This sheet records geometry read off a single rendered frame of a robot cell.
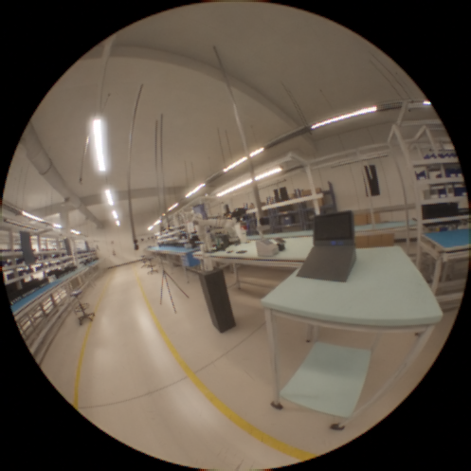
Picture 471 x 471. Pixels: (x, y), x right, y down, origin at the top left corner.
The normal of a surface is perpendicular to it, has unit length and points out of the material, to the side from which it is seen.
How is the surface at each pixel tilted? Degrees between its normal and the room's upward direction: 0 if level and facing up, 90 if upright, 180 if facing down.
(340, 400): 0
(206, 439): 0
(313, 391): 0
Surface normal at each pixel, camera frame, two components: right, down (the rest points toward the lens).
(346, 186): -0.73, 0.18
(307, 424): -0.18, -0.98
